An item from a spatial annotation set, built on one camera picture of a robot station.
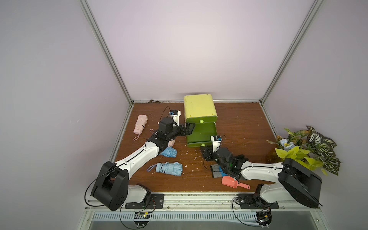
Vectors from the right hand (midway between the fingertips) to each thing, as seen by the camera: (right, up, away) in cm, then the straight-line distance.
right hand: (203, 145), depth 83 cm
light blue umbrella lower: (-16, -13, -3) cm, 21 cm away
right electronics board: (+29, -33, -13) cm, 46 cm away
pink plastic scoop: (+15, -20, -4) cm, 25 cm away
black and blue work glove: (+8, -16, 0) cm, 18 cm away
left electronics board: (-33, -33, -11) cm, 48 cm away
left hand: (-7, +13, -2) cm, 15 cm away
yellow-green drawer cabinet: (-1, +21, +4) cm, 22 cm away
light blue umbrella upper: (-20, -5, +3) cm, 21 cm away
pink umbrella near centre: (-20, -1, +9) cm, 22 cm away
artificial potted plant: (+52, +1, -13) cm, 54 cm away
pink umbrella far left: (-44, +13, +21) cm, 51 cm away
